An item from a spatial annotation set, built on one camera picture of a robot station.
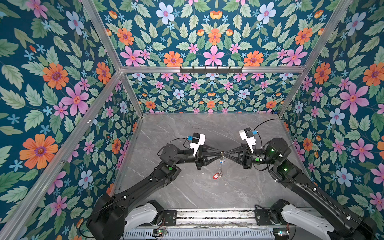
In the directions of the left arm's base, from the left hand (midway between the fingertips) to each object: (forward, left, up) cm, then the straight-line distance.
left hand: (221, 154), depth 56 cm
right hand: (+1, -2, -2) cm, 3 cm away
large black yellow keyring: (0, -1, -6) cm, 6 cm away
